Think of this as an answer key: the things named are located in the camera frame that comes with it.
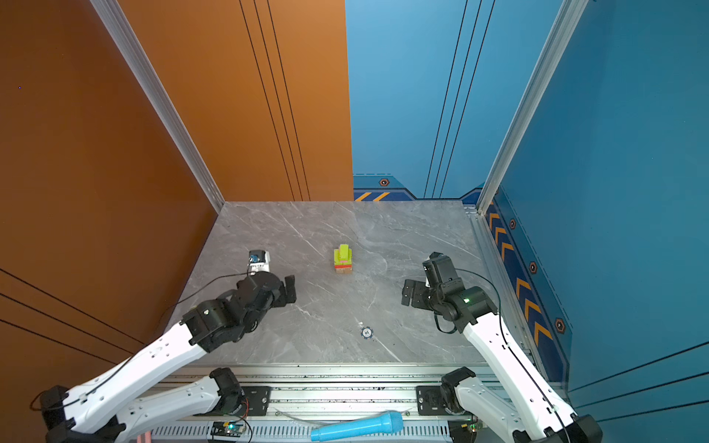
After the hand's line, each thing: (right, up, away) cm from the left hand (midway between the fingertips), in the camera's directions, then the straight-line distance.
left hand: (282, 277), depth 74 cm
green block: (+13, +3, +20) cm, 24 cm away
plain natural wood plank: (+15, -2, +24) cm, 29 cm away
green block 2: (+17, +4, +23) cm, 29 cm away
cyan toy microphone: (+29, -34, -7) cm, 45 cm away
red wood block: (+15, 0, +20) cm, 25 cm away
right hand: (+36, -5, +2) cm, 37 cm away
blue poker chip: (+23, -19, +11) cm, 32 cm away
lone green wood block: (+15, +5, +20) cm, 25 cm away
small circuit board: (-13, -39, -3) cm, 41 cm away
